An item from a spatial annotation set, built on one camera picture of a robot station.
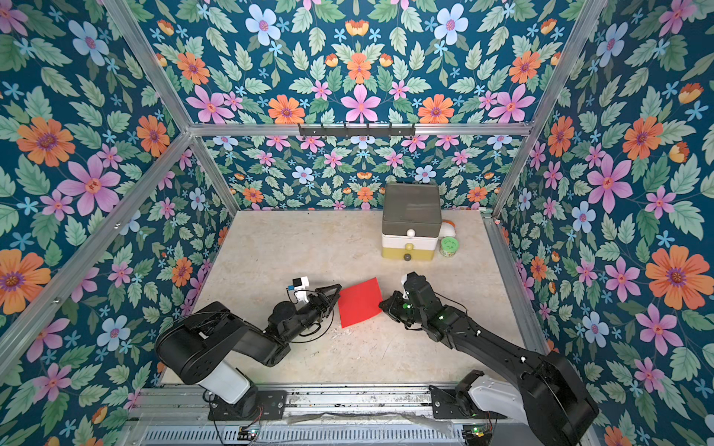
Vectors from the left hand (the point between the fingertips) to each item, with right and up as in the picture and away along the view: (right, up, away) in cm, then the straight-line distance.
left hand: (342, 290), depth 82 cm
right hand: (+10, -3, -2) cm, 11 cm away
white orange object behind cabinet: (+38, +19, +24) cm, 49 cm away
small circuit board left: (-24, -36, -10) cm, 44 cm away
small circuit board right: (+37, -35, -10) cm, 52 cm away
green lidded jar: (+38, +12, +21) cm, 45 cm away
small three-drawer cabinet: (+22, +21, +9) cm, 31 cm away
